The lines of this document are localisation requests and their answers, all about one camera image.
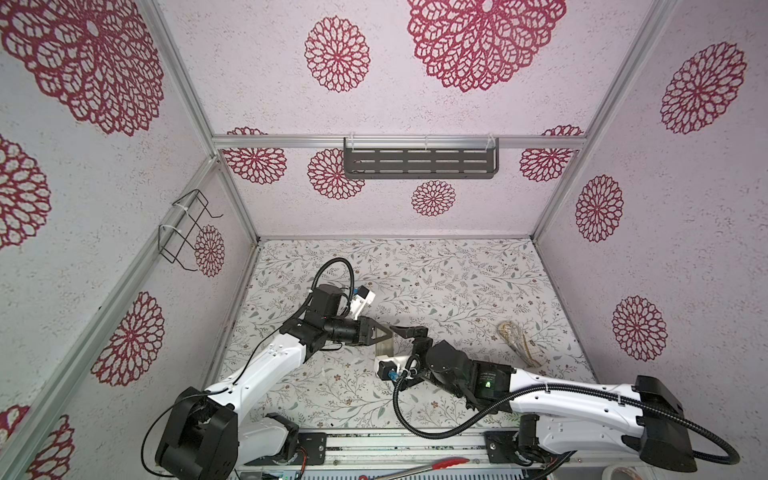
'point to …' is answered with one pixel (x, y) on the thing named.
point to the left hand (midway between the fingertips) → (387, 340)
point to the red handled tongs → (439, 465)
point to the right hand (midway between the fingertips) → (392, 335)
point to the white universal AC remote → (385, 347)
